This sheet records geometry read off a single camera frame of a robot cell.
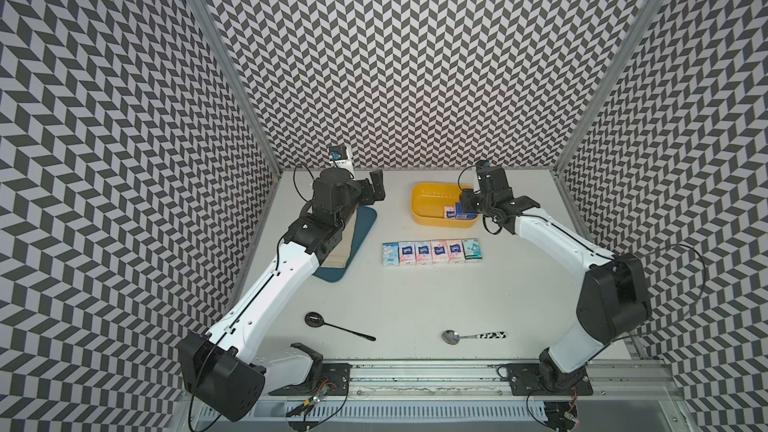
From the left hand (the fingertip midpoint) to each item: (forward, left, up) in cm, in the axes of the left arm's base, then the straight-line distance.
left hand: (365, 176), depth 74 cm
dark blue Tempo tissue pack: (+7, -29, -27) cm, 40 cm away
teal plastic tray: (+8, +4, -31) cm, 32 cm away
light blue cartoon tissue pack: (-6, -5, -29) cm, 30 cm away
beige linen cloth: (-6, +11, -31) cm, 33 cm away
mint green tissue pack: (-4, -31, -30) cm, 44 cm away
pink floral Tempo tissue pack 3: (+9, -26, -28) cm, 39 cm away
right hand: (+5, -29, -16) cm, 33 cm away
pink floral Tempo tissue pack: (-5, -21, -30) cm, 37 cm away
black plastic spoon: (-25, +15, -30) cm, 42 cm away
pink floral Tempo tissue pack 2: (-5, -26, -30) cm, 40 cm away
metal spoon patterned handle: (-30, -22, -31) cm, 48 cm away
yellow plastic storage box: (+16, -19, -31) cm, 40 cm away
